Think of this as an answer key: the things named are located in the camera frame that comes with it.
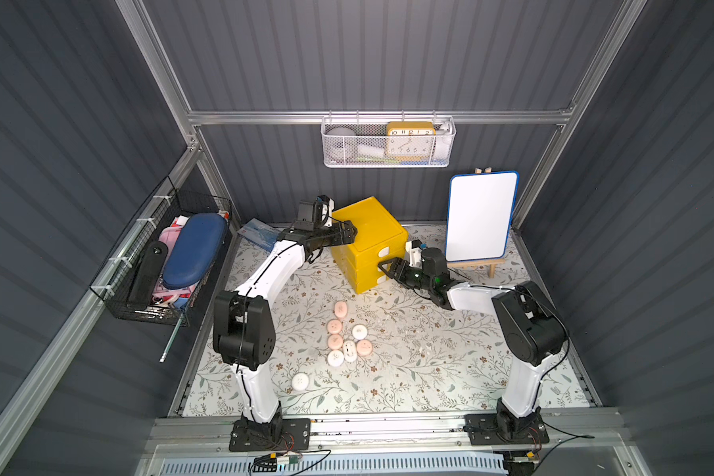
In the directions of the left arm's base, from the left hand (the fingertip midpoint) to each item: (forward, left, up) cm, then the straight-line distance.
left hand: (349, 232), depth 90 cm
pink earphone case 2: (-26, +4, -20) cm, 33 cm away
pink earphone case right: (-28, -4, -20) cm, 35 cm away
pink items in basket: (-27, +41, +9) cm, 50 cm away
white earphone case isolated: (-38, +14, -20) cm, 45 cm away
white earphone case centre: (-30, 0, -18) cm, 35 cm away
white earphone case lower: (-32, +4, -19) cm, 37 cm away
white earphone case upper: (-24, -3, -20) cm, 31 cm away
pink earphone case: (-22, +5, -20) cm, 30 cm away
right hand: (-6, -13, -9) cm, 17 cm away
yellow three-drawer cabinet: (-3, -9, +1) cm, 10 cm away
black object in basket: (-25, +42, +14) cm, 51 cm away
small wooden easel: (0, -49, -16) cm, 51 cm away
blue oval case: (-18, +35, +14) cm, 41 cm away
